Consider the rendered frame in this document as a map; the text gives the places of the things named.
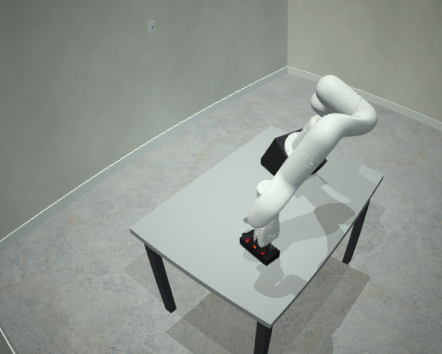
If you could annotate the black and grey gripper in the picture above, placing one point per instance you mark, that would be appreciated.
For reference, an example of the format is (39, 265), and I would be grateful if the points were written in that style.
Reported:
(266, 236)

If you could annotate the black power strip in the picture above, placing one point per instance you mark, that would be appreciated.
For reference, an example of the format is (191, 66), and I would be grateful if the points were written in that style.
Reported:
(246, 240)

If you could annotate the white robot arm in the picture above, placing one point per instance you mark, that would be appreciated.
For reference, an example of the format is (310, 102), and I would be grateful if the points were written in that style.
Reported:
(315, 146)

